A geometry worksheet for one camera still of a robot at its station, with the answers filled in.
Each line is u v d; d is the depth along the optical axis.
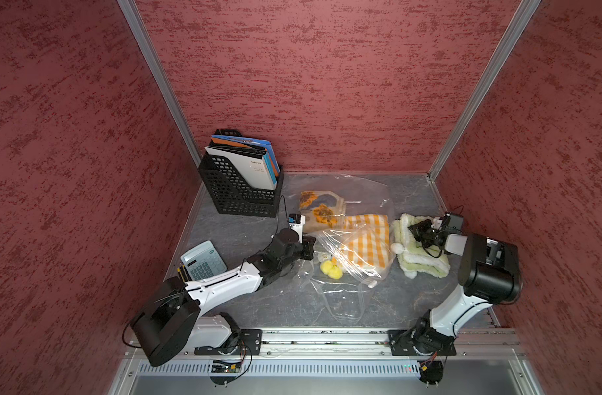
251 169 0.91
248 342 0.74
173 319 0.41
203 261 0.90
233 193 0.93
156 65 0.83
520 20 0.73
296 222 0.73
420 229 0.87
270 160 0.98
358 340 0.76
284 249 0.62
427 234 0.87
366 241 0.92
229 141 0.91
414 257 0.85
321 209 0.95
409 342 0.74
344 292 0.85
